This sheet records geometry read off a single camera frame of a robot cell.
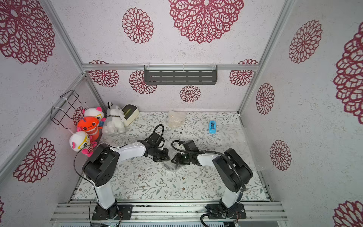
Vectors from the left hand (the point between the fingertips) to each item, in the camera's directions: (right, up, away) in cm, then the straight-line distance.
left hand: (170, 158), depth 92 cm
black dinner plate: (+2, -4, -5) cm, 7 cm away
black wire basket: (-57, +32, -13) cm, 67 cm away
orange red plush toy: (-50, +22, -3) cm, 55 cm away
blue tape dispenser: (+32, +21, +16) cm, 41 cm away
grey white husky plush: (-40, +23, +6) cm, 46 cm away
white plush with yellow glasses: (-51, +13, -12) cm, 54 cm away
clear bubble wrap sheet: (-3, -4, -4) cm, 6 cm away
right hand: (+1, -1, -2) cm, 2 cm away
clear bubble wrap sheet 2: (+3, +27, +18) cm, 32 cm away
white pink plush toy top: (-50, +31, +2) cm, 59 cm away
